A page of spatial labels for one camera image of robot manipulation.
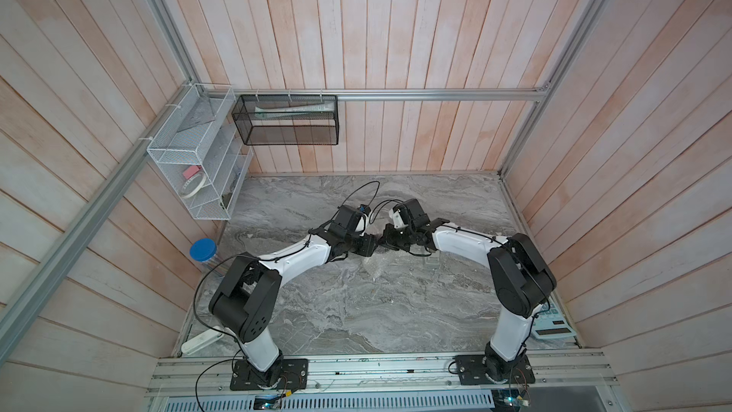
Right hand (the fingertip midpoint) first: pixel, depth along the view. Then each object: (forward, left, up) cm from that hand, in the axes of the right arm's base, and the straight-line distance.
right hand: (376, 240), depth 93 cm
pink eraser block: (+8, +55, +24) cm, 61 cm away
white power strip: (-32, +48, -2) cm, 58 cm away
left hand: (-3, +2, +2) cm, 4 cm away
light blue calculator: (-24, -50, -5) cm, 56 cm away
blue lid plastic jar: (-13, +46, +15) cm, 51 cm away
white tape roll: (+5, +54, +22) cm, 58 cm away
